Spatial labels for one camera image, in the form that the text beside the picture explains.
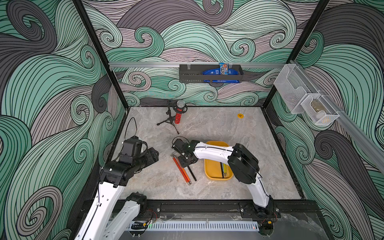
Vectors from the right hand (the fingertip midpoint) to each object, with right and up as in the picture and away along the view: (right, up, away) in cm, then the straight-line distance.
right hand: (186, 160), depth 90 cm
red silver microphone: (-3, +35, 0) cm, 35 cm away
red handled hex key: (-2, -5, -5) cm, 7 cm away
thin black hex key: (+5, -9, -7) cm, 12 cm away
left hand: (-15, +9, -19) cm, 26 cm away
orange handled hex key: (-1, -4, -4) cm, 6 cm away
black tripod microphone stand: (-11, +30, +10) cm, 34 cm away
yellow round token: (+42, +29, +24) cm, 56 cm away
